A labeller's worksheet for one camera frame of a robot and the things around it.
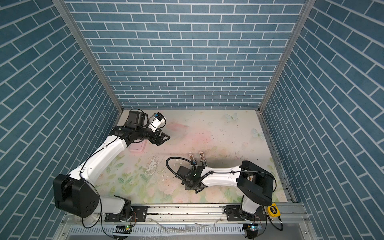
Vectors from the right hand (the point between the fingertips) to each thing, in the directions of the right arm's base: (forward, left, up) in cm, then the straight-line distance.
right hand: (187, 184), depth 83 cm
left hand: (+19, +14, +21) cm, 32 cm away
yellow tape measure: (-9, -45, +1) cm, 46 cm away
